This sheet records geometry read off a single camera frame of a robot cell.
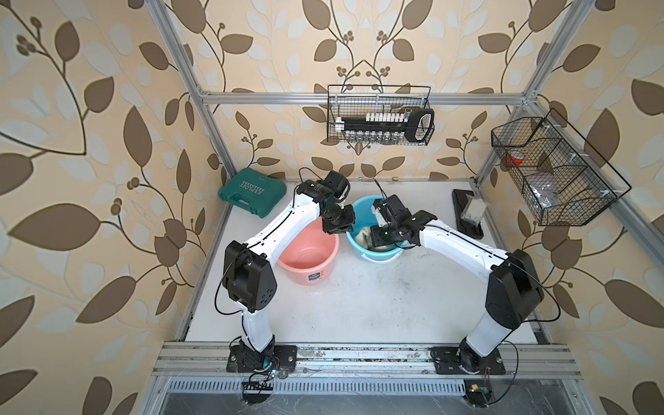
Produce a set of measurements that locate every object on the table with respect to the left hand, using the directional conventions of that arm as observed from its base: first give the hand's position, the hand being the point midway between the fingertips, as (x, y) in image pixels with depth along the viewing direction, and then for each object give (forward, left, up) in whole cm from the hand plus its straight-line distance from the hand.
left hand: (351, 225), depth 81 cm
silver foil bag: (+4, -55, +14) cm, 57 cm away
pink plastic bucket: (-2, +15, -19) cm, 24 cm away
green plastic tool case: (+29, +40, -16) cm, 52 cm away
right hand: (+1, -8, -8) cm, 11 cm away
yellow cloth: (-2, -4, -3) cm, 6 cm away
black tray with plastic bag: (+18, -48, -13) cm, 53 cm away
